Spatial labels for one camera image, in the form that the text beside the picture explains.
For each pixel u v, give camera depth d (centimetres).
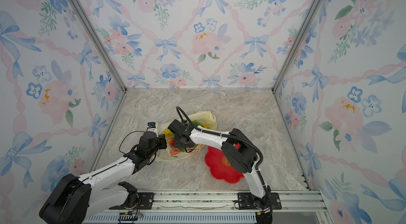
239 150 52
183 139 65
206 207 73
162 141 78
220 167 85
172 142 86
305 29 86
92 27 87
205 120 95
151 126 76
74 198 41
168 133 91
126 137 71
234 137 51
